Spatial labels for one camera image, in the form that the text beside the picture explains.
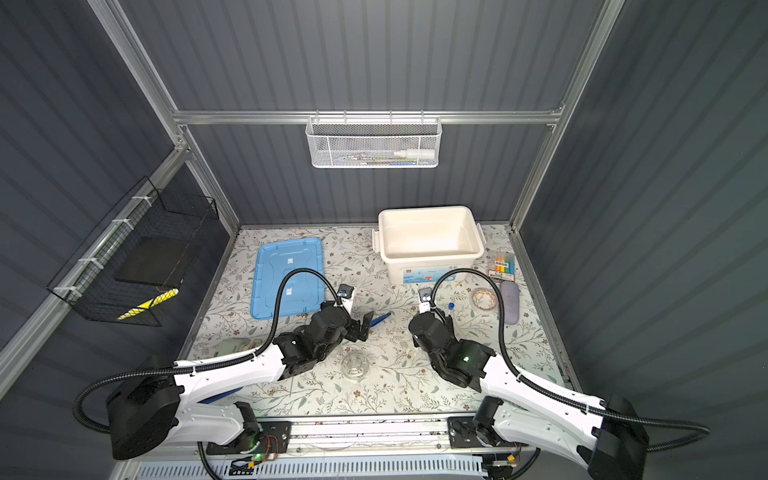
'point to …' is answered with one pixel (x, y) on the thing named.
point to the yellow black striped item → (147, 305)
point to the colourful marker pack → (505, 267)
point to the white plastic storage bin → (419, 244)
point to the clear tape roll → (484, 299)
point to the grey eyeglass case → (510, 291)
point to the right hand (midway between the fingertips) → (427, 314)
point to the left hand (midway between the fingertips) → (359, 308)
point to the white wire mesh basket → (373, 142)
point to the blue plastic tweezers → (379, 319)
